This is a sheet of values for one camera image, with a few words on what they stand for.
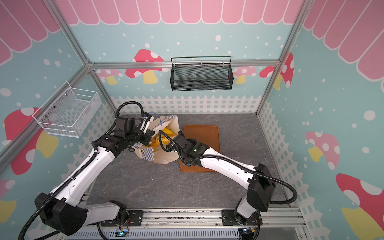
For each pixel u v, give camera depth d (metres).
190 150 0.56
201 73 0.94
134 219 0.75
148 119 0.68
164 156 0.88
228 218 0.74
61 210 0.38
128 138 0.60
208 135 1.08
